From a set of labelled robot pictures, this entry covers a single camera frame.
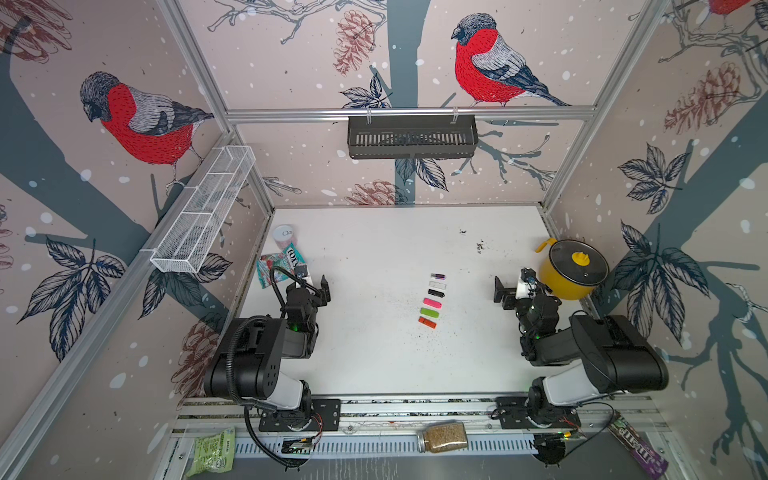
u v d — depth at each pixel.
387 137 1.07
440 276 1.01
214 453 0.68
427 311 0.93
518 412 0.73
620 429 0.70
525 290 0.79
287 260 1.01
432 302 0.95
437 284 0.98
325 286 0.85
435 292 0.96
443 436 0.67
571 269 0.93
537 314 0.70
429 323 0.90
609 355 0.45
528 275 0.76
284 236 1.07
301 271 0.78
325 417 0.73
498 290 0.85
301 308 0.69
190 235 0.73
